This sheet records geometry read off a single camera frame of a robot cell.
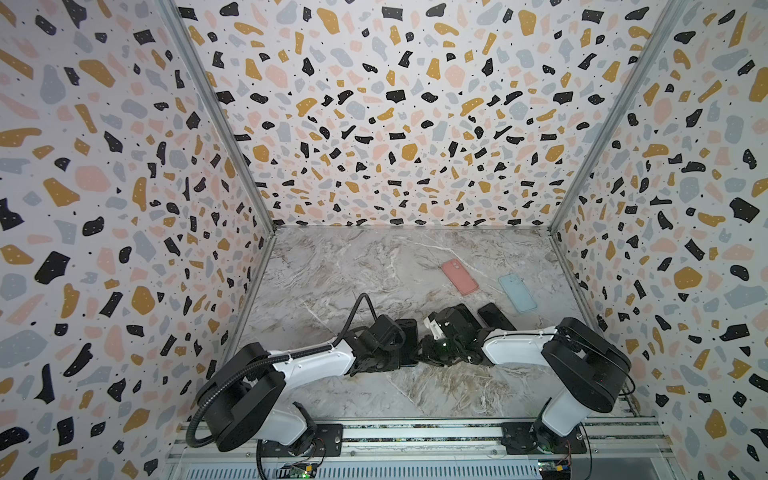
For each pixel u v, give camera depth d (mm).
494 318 948
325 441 731
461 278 1072
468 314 966
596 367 469
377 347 672
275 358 466
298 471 702
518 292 1036
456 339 716
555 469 716
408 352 844
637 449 754
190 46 746
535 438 653
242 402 421
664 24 730
